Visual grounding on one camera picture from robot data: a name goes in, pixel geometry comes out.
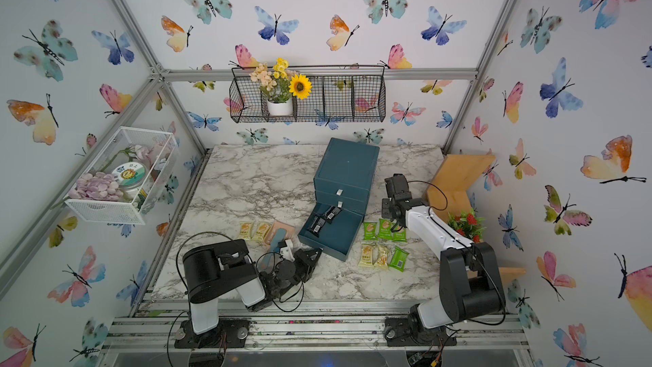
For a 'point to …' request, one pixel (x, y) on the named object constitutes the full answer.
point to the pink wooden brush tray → (289, 234)
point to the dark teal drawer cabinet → (345, 174)
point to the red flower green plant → (469, 224)
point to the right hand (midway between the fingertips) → (397, 204)
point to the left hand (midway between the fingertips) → (326, 250)
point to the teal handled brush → (278, 236)
